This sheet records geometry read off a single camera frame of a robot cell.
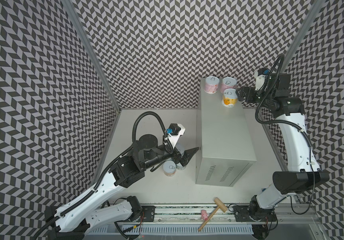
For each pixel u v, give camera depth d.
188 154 0.48
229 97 0.70
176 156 0.48
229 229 0.69
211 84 0.76
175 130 0.45
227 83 0.75
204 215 0.71
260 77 0.61
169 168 0.83
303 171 0.41
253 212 0.66
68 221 0.37
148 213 0.72
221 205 0.74
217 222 0.71
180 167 0.85
